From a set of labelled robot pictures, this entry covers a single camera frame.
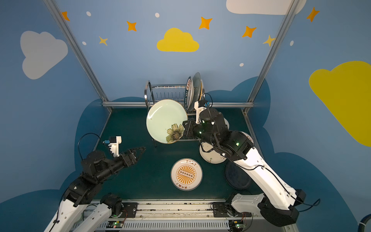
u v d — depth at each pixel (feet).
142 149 2.05
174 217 2.41
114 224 2.31
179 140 1.98
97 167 1.57
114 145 1.97
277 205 1.27
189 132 1.66
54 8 2.27
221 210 2.45
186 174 2.84
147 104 2.57
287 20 2.41
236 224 2.35
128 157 1.89
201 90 2.55
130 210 2.45
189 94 2.87
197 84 2.48
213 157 3.05
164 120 2.17
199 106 1.69
